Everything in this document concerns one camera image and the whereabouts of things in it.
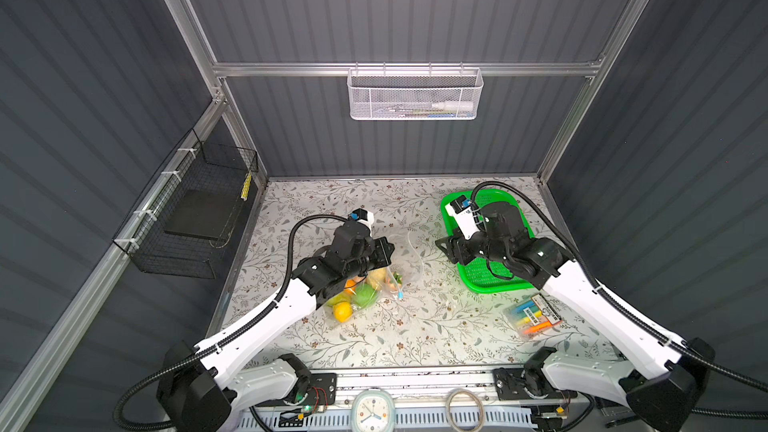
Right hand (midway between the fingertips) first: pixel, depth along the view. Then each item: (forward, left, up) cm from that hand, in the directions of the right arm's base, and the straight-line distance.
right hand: (448, 238), depth 74 cm
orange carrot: (-3, +27, -22) cm, 35 cm away
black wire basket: (-1, +64, +6) cm, 64 cm away
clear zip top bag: (+7, +10, -23) cm, 26 cm away
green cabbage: (-8, +22, -17) cm, 29 cm away
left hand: (-1, +13, -2) cm, 13 cm away
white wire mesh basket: (+74, +5, -3) cm, 74 cm away
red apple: (-4, +13, -14) cm, 19 cm away
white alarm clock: (-34, +19, -21) cm, 44 cm away
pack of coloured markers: (-12, -25, -23) cm, 36 cm away
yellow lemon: (-11, +28, -19) cm, 36 cm away
